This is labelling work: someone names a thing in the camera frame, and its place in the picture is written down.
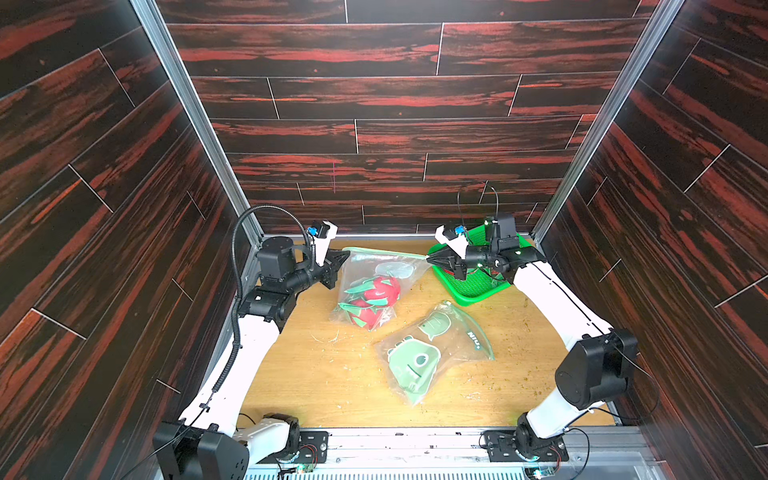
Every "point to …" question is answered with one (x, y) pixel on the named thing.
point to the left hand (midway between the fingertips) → (347, 252)
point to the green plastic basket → (479, 287)
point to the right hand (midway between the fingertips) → (436, 253)
